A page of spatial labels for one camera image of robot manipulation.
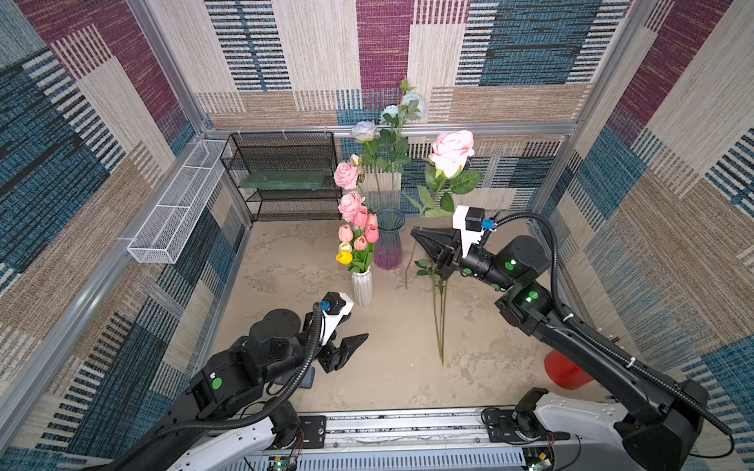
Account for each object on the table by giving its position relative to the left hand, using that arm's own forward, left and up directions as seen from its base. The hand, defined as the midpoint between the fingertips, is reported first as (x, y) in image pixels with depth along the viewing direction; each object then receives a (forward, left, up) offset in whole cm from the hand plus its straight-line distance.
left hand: (358, 325), depth 61 cm
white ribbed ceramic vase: (+20, +1, -18) cm, 27 cm away
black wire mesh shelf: (+63, +27, +1) cm, 69 cm away
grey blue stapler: (-3, +15, -26) cm, 31 cm away
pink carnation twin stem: (+24, -24, -27) cm, 43 cm away
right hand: (+13, -12, +13) cm, 22 cm away
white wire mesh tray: (+37, +61, -10) cm, 72 cm away
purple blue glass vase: (+35, -7, -20) cm, 41 cm away
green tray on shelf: (+51, +25, -1) cm, 57 cm away
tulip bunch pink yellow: (+21, +1, +2) cm, 21 cm away
